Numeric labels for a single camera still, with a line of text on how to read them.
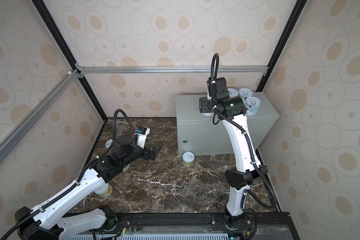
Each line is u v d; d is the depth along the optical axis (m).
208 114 0.73
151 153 0.65
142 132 0.60
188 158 0.92
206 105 0.63
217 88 0.49
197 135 0.82
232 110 0.45
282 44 0.80
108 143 0.97
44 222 0.38
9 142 0.54
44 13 0.69
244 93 0.77
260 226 0.73
